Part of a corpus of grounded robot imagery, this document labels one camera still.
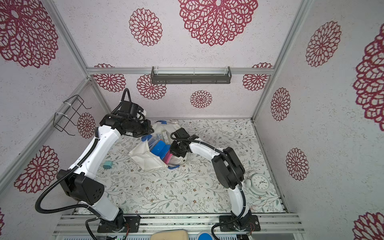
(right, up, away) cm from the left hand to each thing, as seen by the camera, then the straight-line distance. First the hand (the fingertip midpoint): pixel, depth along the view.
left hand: (154, 131), depth 79 cm
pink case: (+5, -16, +12) cm, 21 cm away
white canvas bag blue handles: (-7, -16, +8) cm, 20 cm away
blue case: (0, -11, +18) cm, 21 cm away
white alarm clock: (+57, -29, +4) cm, 64 cm away
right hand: (+6, -11, +13) cm, 18 cm away
